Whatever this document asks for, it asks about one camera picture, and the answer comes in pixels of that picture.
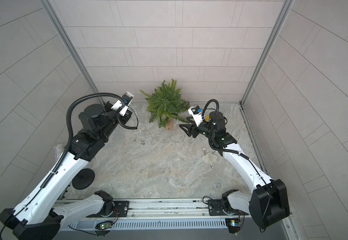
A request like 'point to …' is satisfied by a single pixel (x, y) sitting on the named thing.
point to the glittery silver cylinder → (58, 149)
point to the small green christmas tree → (165, 103)
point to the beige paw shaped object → (209, 158)
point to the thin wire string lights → (164, 142)
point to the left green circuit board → (104, 225)
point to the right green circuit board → (233, 224)
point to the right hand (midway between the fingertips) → (184, 122)
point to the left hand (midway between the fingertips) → (129, 96)
